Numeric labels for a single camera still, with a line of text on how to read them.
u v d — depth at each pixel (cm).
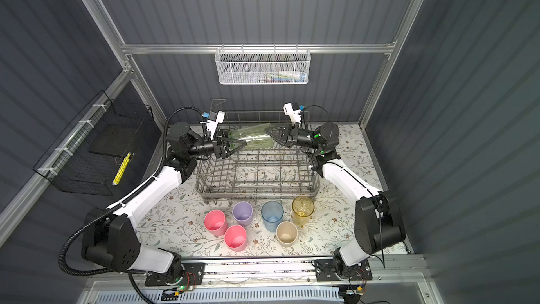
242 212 84
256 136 65
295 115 67
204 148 64
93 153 72
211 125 63
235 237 80
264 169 102
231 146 66
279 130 65
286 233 81
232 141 64
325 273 73
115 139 77
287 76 91
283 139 63
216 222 83
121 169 70
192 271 74
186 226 85
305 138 64
